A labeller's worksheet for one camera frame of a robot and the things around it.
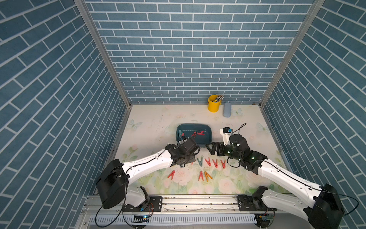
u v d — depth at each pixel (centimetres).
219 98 104
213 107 112
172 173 84
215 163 89
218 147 69
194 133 102
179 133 99
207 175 83
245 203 74
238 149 59
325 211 38
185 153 61
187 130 105
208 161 89
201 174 83
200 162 89
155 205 73
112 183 41
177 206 74
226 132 70
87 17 74
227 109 115
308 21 76
